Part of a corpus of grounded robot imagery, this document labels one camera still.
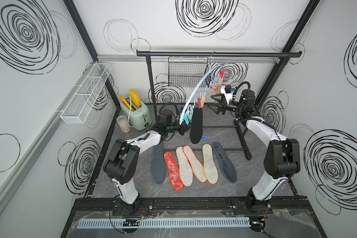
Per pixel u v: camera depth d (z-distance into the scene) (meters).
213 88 0.72
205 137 0.99
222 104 0.72
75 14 0.73
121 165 0.47
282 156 0.48
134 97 0.96
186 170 0.85
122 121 0.97
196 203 0.77
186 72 0.99
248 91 0.68
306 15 0.74
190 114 0.63
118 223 0.70
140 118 0.96
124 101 0.93
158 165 0.86
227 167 0.87
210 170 0.85
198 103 0.64
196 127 0.85
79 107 0.73
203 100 0.68
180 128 0.78
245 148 0.94
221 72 0.76
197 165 0.87
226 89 0.70
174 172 0.85
